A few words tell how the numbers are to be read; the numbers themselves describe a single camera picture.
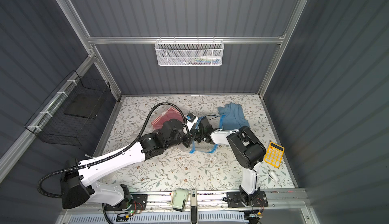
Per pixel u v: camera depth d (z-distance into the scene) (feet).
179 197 2.37
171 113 3.45
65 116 2.36
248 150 1.68
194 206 2.29
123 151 1.54
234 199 2.42
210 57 2.99
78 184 1.28
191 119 2.00
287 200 2.46
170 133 1.75
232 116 3.43
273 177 2.59
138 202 2.37
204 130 2.52
